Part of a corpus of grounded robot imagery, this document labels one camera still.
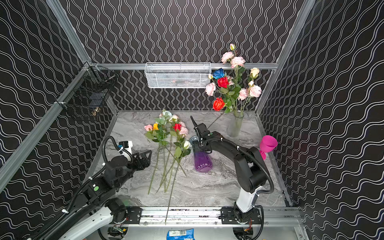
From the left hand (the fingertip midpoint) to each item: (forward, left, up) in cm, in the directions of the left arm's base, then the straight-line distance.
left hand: (149, 153), depth 71 cm
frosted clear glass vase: (+32, -48, -19) cm, 61 cm away
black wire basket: (+41, +47, +8) cm, 63 cm away
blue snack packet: (-29, -16, -23) cm, 40 cm away
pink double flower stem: (+34, -30, +13) cm, 47 cm away
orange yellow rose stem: (+24, +5, -19) cm, 31 cm away
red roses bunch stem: (+28, -10, -16) cm, 34 cm away
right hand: (+15, -25, -18) cm, 34 cm away
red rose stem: (+27, -34, +7) cm, 44 cm away
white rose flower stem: (+11, -12, -20) cm, 25 cm away
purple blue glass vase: (+6, -26, -16) cm, 31 cm away
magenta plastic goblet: (+18, -65, -16) cm, 69 cm away
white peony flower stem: (+36, +1, -16) cm, 40 cm away
